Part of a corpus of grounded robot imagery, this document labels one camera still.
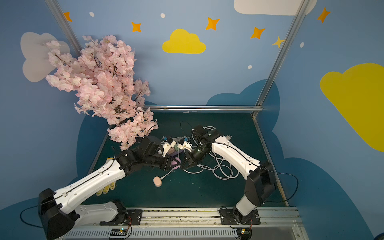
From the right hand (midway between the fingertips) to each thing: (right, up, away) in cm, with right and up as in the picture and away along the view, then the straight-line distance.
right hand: (184, 166), depth 72 cm
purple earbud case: (-5, +3, -3) cm, 6 cm away
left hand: (-2, +3, 0) cm, 4 cm away
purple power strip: (-7, +3, +20) cm, 21 cm away
